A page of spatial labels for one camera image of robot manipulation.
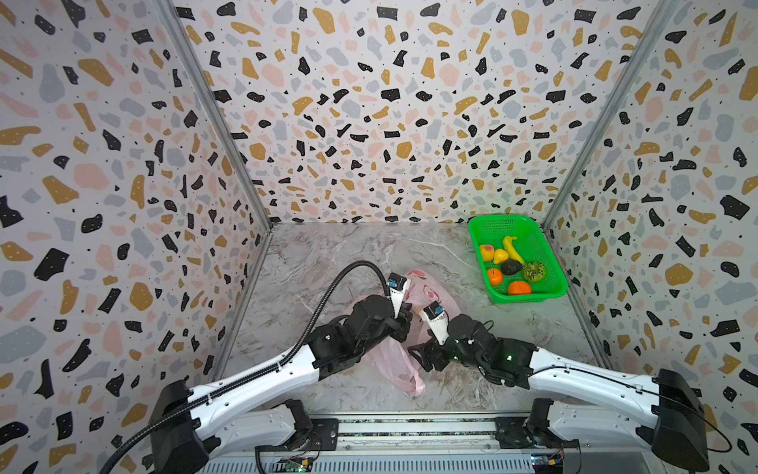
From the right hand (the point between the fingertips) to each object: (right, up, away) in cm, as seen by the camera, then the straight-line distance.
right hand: (413, 339), depth 74 cm
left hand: (0, +10, -3) cm, 10 cm away
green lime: (+42, +15, +26) cm, 52 cm away
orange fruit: (+36, +10, +24) cm, 44 cm away
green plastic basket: (+47, +25, +38) cm, 65 cm away
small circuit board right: (+32, -30, -2) cm, 44 cm away
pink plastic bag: (-5, -2, -5) cm, 7 cm away
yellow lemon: (+33, +21, +33) cm, 51 cm away
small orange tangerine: (+29, +13, +27) cm, 42 cm away
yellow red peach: (+29, +22, +33) cm, 49 cm away
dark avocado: (+35, +16, +29) cm, 49 cm away
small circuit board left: (-28, -29, -3) cm, 40 cm away
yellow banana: (+38, +25, +40) cm, 61 cm away
